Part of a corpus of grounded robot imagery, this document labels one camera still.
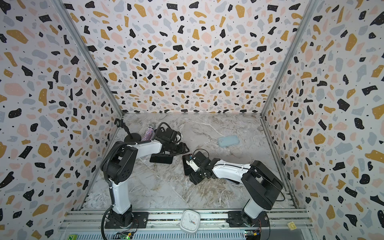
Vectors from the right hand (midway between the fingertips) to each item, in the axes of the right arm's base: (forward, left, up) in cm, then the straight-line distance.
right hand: (191, 174), depth 87 cm
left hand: (+16, +3, +1) cm, 16 cm away
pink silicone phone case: (0, +3, +6) cm, 7 cm away
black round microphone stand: (+25, +43, 0) cm, 50 cm away
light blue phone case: (+27, -23, -5) cm, 36 cm away
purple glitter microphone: (+28, +32, -1) cm, 43 cm away
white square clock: (-23, -1, 0) cm, 23 cm away
